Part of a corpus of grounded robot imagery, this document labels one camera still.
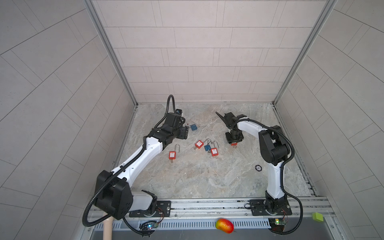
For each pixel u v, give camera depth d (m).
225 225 0.64
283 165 0.55
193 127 1.02
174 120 0.61
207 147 0.92
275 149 0.54
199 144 0.93
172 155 0.87
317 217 0.67
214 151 0.89
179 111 0.71
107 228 0.64
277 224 0.68
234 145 0.93
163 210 0.70
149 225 0.65
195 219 0.69
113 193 0.39
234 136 0.83
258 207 0.71
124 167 0.42
